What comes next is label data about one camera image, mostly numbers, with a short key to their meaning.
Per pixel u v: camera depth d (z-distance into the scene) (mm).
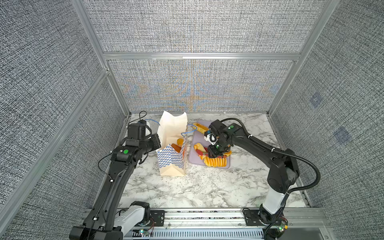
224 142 629
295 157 446
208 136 781
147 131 568
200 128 1028
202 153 878
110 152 501
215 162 879
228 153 938
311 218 747
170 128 915
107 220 382
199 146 949
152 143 638
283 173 458
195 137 1058
